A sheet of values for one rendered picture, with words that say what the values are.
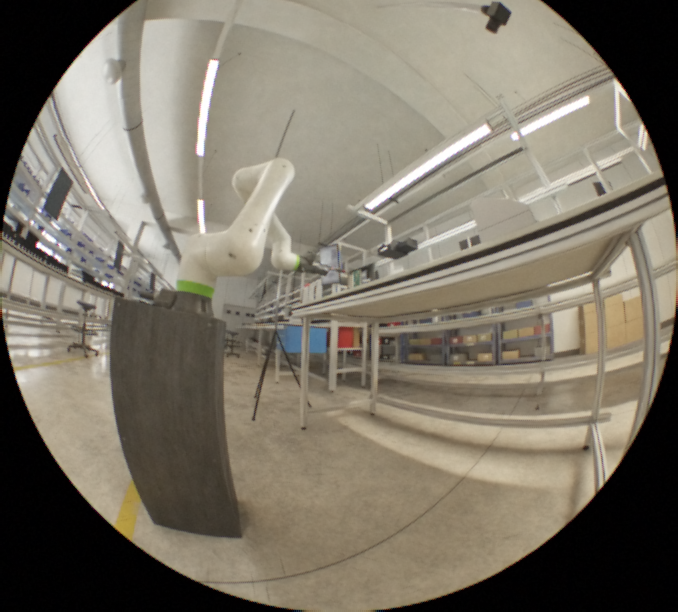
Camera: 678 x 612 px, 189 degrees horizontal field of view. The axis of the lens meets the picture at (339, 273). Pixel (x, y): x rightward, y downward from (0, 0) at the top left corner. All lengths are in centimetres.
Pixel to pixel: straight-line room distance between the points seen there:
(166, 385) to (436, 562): 95
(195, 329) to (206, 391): 15
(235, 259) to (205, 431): 45
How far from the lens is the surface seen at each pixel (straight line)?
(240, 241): 53
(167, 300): 66
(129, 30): 338
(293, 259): 108
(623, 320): 405
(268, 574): 86
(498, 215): 61
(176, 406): 60
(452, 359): 488
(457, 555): 93
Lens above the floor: 78
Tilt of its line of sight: 18 degrees up
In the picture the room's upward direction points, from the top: 2 degrees clockwise
